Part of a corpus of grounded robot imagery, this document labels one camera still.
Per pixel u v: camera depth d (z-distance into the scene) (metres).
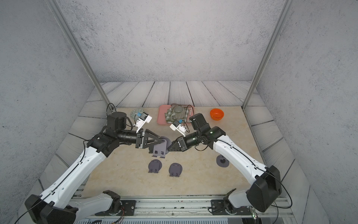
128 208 0.73
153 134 0.63
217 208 0.73
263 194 0.39
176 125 0.65
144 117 0.58
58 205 0.38
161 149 0.62
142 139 0.56
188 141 0.62
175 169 0.87
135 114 0.59
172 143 0.65
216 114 1.11
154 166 0.87
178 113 1.08
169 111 1.16
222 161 0.89
